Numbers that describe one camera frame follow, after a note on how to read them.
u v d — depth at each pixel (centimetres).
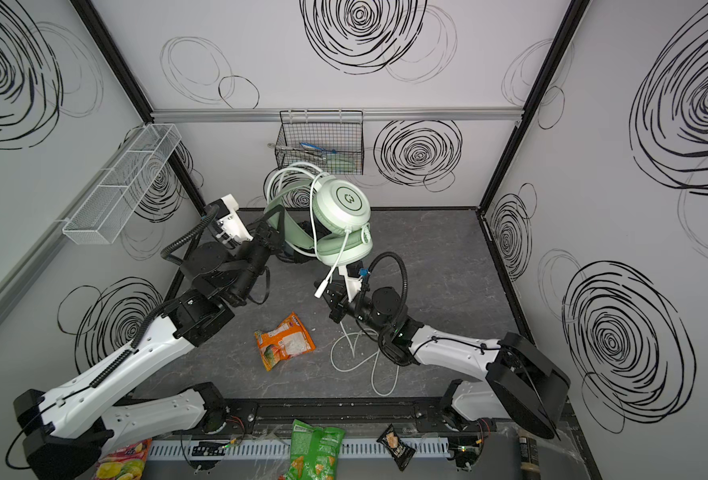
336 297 65
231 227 52
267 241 53
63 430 38
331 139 97
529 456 66
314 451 66
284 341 82
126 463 65
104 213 73
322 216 47
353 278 61
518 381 42
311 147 90
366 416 75
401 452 68
